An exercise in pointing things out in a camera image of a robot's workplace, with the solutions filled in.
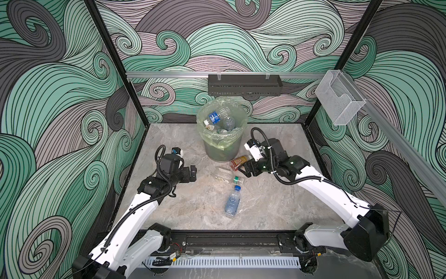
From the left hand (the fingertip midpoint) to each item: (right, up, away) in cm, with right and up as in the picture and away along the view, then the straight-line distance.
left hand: (187, 167), depth 78 cm
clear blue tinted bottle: (+21, -17, +2) cm, 27 cm away
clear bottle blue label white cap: (+13, +25, +14) cm, 32 cm away
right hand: (+27, +2, -1) cm, 27 cm away
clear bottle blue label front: (+20, +22, +15) cm, 33 cm away
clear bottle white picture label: (+10, +20, +16) cm, 27 cm away
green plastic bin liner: (+25, +29, +14) cm, 40 cm away
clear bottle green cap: (+19, -7, +16) cm, 25 cm away
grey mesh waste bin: (+12, +5, +22) cm, 26 cm away
